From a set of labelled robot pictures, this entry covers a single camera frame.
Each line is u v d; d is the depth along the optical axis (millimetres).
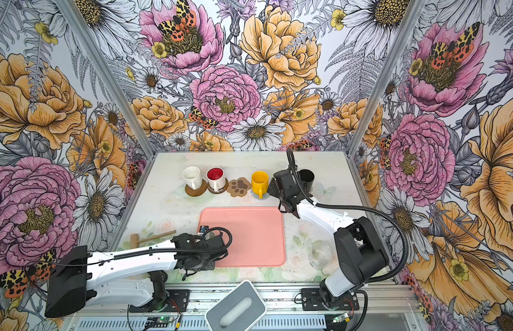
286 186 677
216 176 1046
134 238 872
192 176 1013
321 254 850
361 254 446
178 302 739
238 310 721
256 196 1001
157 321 709
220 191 1044
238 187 1064
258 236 900
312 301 735
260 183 967
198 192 1050
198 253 605
